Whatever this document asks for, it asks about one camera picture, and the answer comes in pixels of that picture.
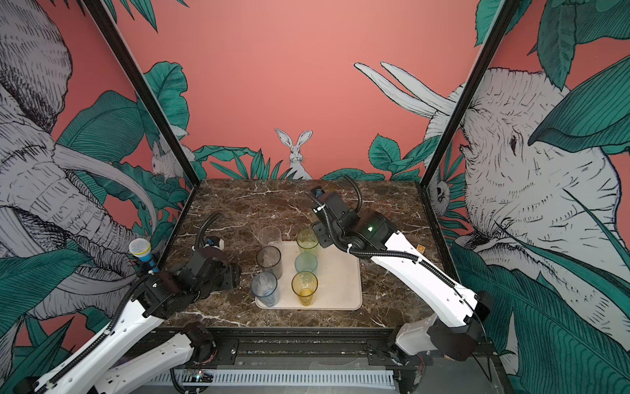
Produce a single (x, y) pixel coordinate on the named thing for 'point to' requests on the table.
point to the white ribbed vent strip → (279, 377)
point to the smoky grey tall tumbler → (269, 258)
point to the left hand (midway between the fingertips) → (235, 268)
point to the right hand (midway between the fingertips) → (322, 220)
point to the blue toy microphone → (141, 248)
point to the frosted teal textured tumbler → (306, 262)
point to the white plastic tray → (339, 286)
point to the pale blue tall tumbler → (264, 287)
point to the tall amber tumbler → (304, 285)
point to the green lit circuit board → (198, 375)
